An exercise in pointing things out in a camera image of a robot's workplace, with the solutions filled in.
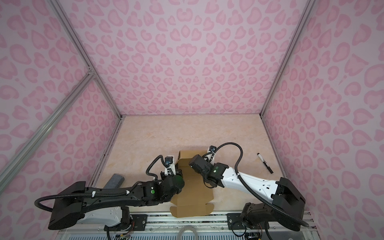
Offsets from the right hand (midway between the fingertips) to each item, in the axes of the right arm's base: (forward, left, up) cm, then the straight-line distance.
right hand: (201, 163), depth 81 cm
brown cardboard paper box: (-17, +4, -6) cm, 18 cm away
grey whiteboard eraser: (-8, +48, -8) cm, 50 cm away
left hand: (-3, +11, +4) cm, 12 cm away
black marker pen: (+6, -40, -11) cm, 42 cm away
